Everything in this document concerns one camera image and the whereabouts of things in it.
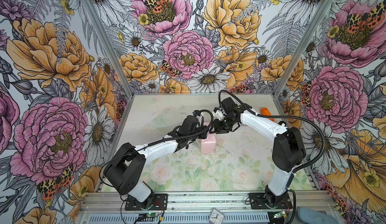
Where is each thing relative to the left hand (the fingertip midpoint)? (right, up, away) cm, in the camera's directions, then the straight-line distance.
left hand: (208, 133), depth 86 cm
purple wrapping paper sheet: (0, -6, -3) cm, 7 cm away
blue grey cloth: (+44, -34, -17) cm, 59 cm away
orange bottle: (+41, +12, +21) cm, 48 cm away
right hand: (+4, -1, -1) cm, 4 cm away
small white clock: (+3, -35, -17) cm, 39 cm away
